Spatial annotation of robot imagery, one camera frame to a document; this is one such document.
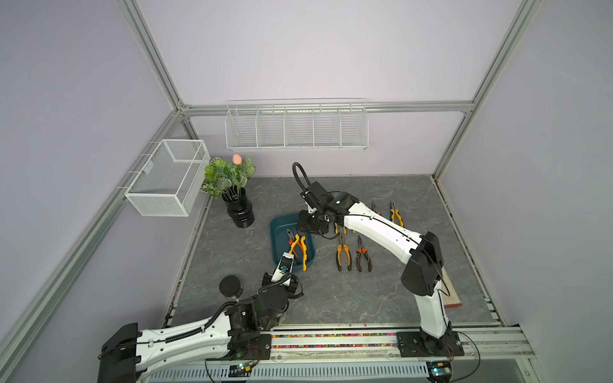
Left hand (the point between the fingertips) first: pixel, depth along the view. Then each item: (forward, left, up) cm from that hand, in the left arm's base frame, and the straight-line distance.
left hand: (288, 259), depth 76 cm
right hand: (+11, -4, +1) cm, 12 cm away
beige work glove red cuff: (-12, -56, -15) cm, 60 cm away
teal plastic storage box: (+23, +5, -14) cm, 27 cm away
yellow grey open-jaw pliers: (+8, -18, -15) cm, 25 cm away
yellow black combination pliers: (+4, -5, 0) cm, 7 cm away
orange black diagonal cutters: (+5, -1, +2) cm, 6 cm away
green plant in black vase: (+29, +21, +8) cm, 37 cm away
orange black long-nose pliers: (+8, -27, -15) cm, 32 cm away
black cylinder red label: (-4, +20, -11) cm, 23 cm away
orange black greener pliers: (+29, -38, -16) cm, 50 cm away
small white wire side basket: (+29, +42, +10) cm, 52 cm away
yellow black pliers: (+25, -45, -15) cm, 54 cm away
